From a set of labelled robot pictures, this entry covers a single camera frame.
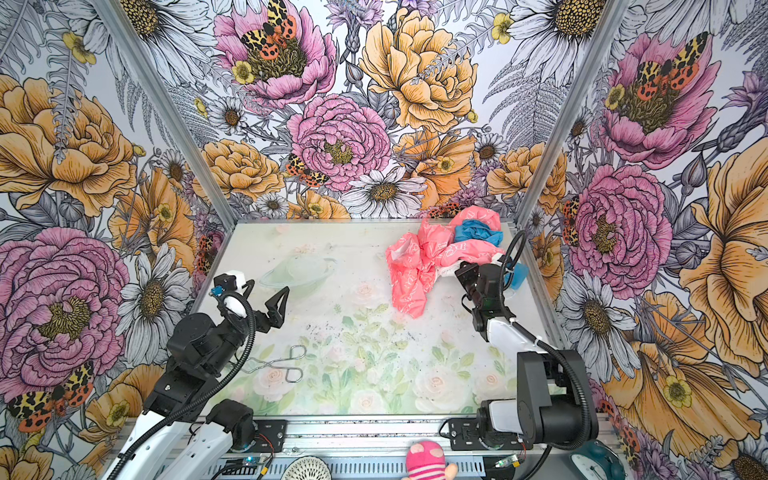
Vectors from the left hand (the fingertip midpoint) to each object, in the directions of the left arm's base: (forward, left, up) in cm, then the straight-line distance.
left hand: (272, 294), depth 71 cm
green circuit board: (-30, +5, -26) cm, 39 cm away
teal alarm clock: (-32, -71, -17) cm, 80 cm away
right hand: (+15, -47, -11) cm, 51 cm away
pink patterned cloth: (+20, -35, -13) cm, 43 cm away
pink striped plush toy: (-31, -35, -19) cm, 50 cm away
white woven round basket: (-31, -8, -23) cm, 40 cm away
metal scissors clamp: (-10, 0, -27) cm, 29 cm away
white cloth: (+15, -45, -12) cm, 49 cm away
